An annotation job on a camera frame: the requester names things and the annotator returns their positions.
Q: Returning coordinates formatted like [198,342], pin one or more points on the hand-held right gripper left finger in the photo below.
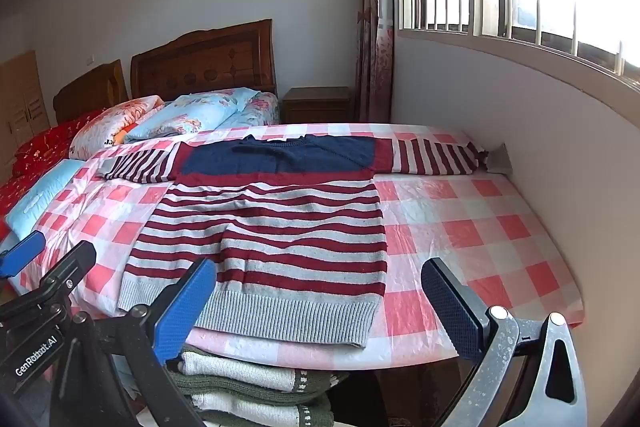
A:
[184,304]

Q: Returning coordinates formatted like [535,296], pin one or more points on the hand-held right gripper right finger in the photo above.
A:
[450,307]

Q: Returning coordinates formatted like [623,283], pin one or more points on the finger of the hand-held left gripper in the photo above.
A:
[70,268]
[20,253]

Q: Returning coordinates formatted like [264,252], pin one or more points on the red grey striped sweater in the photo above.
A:
[280,227]

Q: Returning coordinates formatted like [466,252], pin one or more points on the plain light blue pillow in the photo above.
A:
[40,197]

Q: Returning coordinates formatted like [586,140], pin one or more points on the red white checked plastic sheet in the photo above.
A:
[475,227]

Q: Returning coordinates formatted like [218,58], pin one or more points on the green white knit sweater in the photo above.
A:
[235,372]
[260,409]

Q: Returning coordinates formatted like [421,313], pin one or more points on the red bed sheet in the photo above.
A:
[40,147]

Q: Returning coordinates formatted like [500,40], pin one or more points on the light wooden wardrobe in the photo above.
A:
[22,107]

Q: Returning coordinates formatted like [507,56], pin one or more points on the orange floral pillow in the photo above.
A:
[110,122]

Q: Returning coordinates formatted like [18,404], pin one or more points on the small wooden headboard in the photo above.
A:
[95,92]

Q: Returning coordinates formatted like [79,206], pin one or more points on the light blue floral pillow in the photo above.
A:
[195,112]

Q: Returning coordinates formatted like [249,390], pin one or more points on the wooden nightstand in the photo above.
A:
[315,104]

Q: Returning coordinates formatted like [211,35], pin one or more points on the large wooden headboard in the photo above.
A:
[210,57]

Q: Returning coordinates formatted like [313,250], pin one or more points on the pink floral curtain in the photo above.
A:
[372,32]

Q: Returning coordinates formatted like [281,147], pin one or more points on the white wall socket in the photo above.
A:
[89,59]

